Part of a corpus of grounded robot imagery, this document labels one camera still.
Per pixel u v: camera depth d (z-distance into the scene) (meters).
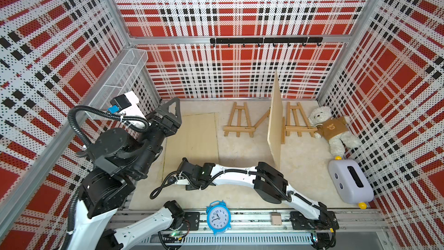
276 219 0.75
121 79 0.81
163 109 0.39
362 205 0.73
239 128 1.04
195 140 0.99
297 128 1.07
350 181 0.76
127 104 0.37
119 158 0.29
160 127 0.40
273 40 0.91
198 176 0.65
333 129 0.96
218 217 0.73
